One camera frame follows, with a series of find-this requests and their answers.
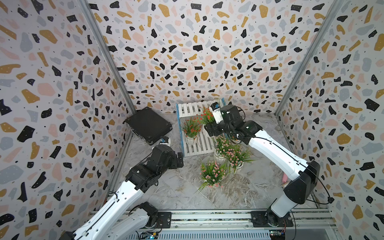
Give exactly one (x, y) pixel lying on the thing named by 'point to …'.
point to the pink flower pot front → (212, 173)
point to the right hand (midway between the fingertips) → (212, 123)
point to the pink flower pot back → (223, 143)
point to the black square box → (150, 126)
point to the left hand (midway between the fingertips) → (177, 154)
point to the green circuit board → (149, 235)
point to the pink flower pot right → (237, 155)
